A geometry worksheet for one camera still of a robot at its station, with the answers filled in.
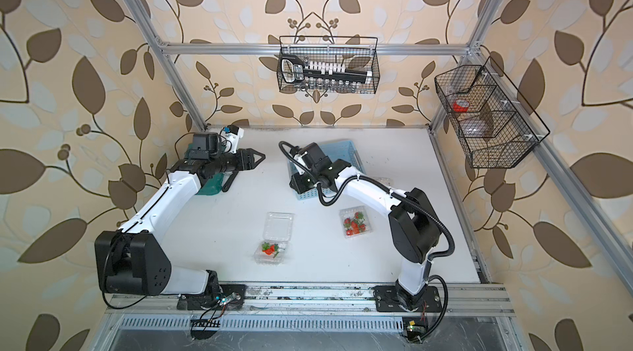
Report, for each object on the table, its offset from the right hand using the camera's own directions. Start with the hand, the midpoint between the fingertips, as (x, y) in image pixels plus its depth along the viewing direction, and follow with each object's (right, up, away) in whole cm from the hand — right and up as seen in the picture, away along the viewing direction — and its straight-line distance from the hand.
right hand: (293, 184), depth 85 cm
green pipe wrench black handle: (-29, -2, +15) cm, 33 cm away
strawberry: (-8, -22, -3) cm, 23 cm away
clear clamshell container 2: (-6, -18, +1) cm, 19 cm away
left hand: (-13, +11, -3) cm, 17 cm away
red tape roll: (+57, +27, -4) cm, 63 cm away
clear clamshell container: (+20, -12, +6) cm, 24 cm away
